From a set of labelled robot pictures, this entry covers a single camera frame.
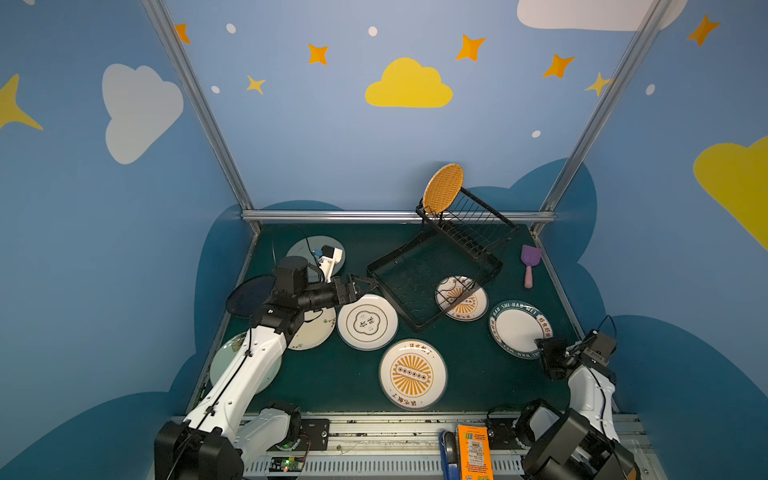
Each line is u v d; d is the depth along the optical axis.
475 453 0.69
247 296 1.02
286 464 0.71
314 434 0.75
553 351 0.77
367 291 1.01
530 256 1.12
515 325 0.94
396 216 1.20
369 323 0.95
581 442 0.42
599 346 0.65
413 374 0.84
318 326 0.91
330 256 0.69
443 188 0.96
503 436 0.75
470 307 0.98
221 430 0.39
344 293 0.64
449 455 0.69
